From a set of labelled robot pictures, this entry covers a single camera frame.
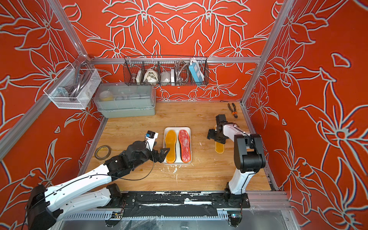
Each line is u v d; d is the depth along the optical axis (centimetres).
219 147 92
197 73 88
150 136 63
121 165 55
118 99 100
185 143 92
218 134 74
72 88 78
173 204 73
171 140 95
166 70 96
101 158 88
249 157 48
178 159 87
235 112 112
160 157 66
